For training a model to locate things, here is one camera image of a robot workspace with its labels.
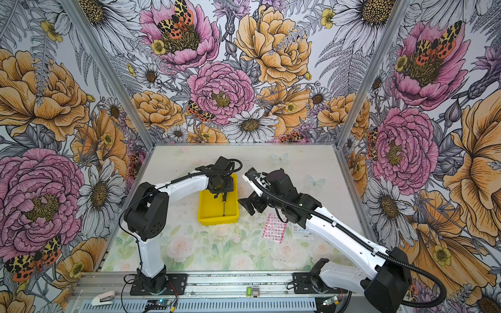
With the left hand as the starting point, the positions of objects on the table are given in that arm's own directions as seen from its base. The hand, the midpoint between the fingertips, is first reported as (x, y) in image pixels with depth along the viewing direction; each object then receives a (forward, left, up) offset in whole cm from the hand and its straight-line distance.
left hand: (226, 191), depth 95 cm
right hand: (-13, -12, +17) cm, 25 cm away
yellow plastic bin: (-8, +7, -4) cm, 11 cm away
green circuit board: (-44, +20, -5) cm, 48 cm away
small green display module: (-41, -13, -1) cm, 43 cm away
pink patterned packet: (-17, -23, -5) cm, 29 cm away
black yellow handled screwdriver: (-1, +1, -3) cm, 3 cm away
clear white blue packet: (-19, -33, -5) cm, 39 cm away
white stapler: (-42, +39, -3) cm, 57 cm away
